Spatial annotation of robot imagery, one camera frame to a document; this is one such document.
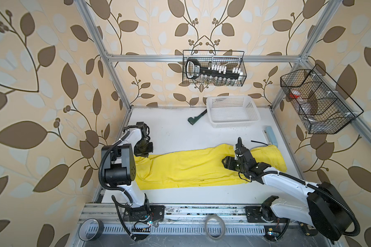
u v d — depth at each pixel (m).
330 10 0.72
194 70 0.86
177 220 0.73
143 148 0.79
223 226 0.68
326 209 0.41
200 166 0.91
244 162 0.67
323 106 0.73
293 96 0.83
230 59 0.91
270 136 0.98
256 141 1.02
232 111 1.18
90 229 0.71
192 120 1.11
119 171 0.48
